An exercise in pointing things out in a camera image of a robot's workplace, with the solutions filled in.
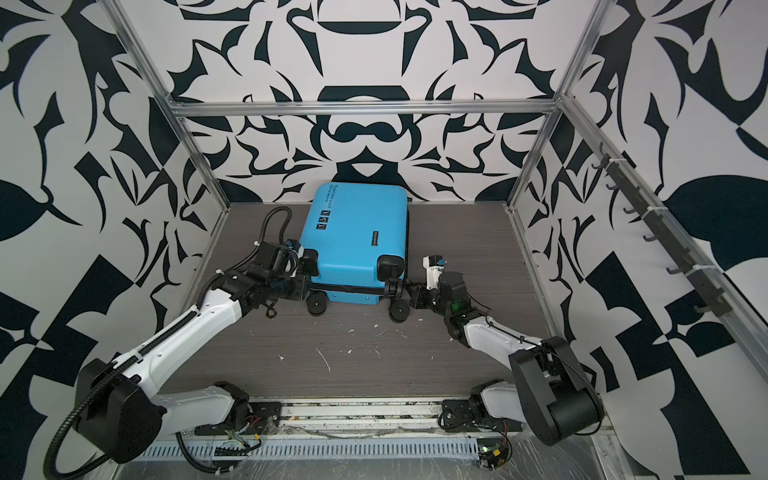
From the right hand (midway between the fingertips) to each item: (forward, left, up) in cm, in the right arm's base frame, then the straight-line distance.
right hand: (410, 282), depth 87 cm
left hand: (-1, +29, +6) cm, 30 cm away
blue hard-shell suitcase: (+6, +15, +11) cm, 20 cm away
